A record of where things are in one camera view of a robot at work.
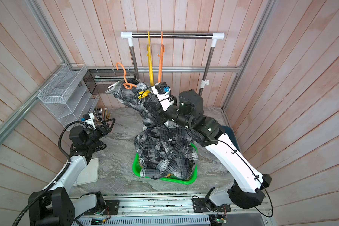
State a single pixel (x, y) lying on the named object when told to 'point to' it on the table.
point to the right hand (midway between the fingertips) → (149, 101)
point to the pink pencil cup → (101, 114)
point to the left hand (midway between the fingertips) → (113, 123)
